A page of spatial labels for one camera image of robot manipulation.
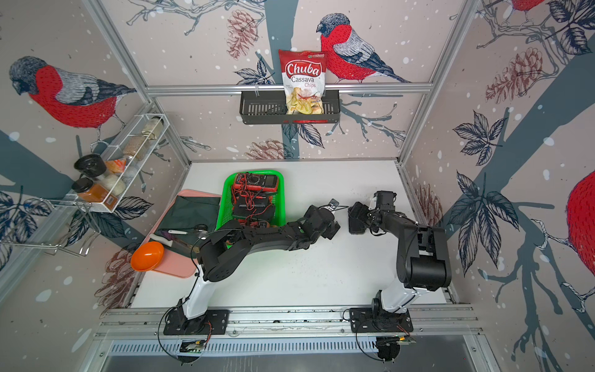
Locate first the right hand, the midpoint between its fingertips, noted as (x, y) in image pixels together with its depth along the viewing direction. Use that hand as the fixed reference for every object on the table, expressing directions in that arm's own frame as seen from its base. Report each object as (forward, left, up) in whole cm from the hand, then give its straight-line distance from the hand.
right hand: (355, 213), depth 97 cm
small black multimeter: (-8, +1, +9) cm, 12 cm away
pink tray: (-24, +71, -2) cm, 75 cm away
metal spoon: (-9, +67, -2) cm, 68 cm away
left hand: (-3, +11, +5) cm, 12 cm away
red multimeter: (+9, +43, +9) cm, 45 cm away
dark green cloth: (-6, +73, -1) cm, 73 cm away
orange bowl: (-22, +80, 0) cm, 83 cm away
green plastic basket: (-5, +54, +5) cm, 55 cm away
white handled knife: (-15, +75, -1) cm, 77 cm away
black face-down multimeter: (-3, +41, +9) cm, 42 cm away
